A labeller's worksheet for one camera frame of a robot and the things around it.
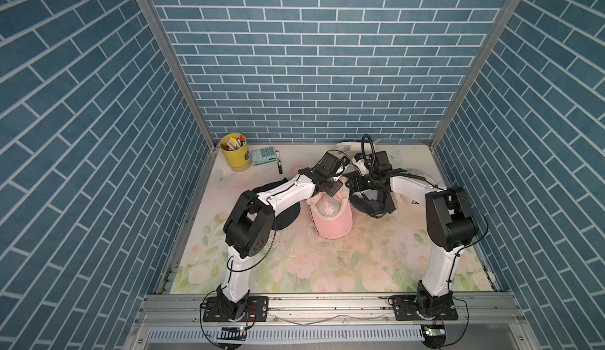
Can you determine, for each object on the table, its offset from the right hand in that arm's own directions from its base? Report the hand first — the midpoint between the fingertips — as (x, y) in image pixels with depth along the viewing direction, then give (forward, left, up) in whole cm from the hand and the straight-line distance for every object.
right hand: (353, 182), depth 99 cm
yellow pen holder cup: (+8, +52, +8) cm, 54 cm away
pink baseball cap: (-14, +8, -5) cm, 17 cm away
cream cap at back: (+14, +1, +6) cm, 15 cm away
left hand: (-4, +7, +5) cm, 9 cm away
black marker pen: (+12, +35, -4) cm, 37 cm away
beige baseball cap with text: (-22, -12, +26) cm, 36 cm away
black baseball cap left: (-16, +27, -5) cm, 32 cm away
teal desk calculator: (+16, +43, -4) cm, 46 cm away
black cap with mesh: (-7, -8, -3) cm, 11 cm away
